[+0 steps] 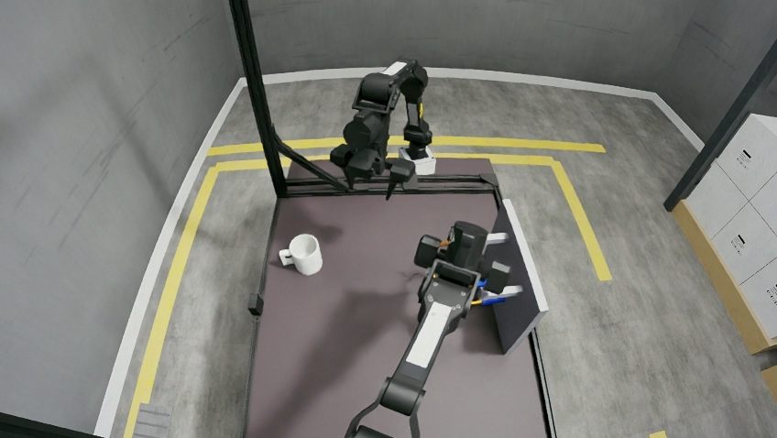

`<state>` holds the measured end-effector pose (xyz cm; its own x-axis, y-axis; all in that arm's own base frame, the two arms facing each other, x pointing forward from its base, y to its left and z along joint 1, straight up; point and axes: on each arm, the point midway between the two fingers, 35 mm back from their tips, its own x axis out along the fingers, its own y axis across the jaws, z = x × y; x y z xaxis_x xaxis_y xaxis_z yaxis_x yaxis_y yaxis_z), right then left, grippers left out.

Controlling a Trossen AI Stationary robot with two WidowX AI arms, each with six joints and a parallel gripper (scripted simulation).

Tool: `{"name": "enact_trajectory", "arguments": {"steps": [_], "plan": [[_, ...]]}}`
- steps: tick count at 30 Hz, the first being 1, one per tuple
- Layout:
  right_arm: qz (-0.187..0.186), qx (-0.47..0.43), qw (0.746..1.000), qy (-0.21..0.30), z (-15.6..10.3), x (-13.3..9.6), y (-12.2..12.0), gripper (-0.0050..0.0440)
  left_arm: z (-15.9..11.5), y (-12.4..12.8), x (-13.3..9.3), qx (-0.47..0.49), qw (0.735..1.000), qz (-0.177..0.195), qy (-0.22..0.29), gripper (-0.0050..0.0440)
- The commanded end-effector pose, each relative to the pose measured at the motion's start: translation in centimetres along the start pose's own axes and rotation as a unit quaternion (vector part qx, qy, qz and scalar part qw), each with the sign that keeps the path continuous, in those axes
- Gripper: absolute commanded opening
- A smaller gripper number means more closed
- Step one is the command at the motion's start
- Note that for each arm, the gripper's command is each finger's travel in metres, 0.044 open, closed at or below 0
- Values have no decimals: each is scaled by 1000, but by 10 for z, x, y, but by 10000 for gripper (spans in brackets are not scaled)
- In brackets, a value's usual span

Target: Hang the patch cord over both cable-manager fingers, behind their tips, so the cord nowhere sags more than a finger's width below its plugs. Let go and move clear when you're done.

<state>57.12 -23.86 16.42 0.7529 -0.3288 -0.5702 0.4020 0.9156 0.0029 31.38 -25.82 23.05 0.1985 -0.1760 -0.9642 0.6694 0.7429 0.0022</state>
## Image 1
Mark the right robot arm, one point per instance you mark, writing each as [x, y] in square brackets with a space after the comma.
[443, 304]

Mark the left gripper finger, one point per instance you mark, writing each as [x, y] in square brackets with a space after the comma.
[350, 180]
[391, 185]

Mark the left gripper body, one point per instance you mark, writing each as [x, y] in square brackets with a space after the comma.
[402, 169]

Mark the white mug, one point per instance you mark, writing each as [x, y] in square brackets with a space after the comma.
[303, 246]

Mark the yellow patch cord with blue plugs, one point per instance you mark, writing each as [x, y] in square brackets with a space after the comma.
[480, 284]

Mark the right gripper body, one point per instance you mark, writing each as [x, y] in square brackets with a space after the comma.
[496, 280]

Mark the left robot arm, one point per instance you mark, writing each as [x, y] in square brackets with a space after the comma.
[372, 120]

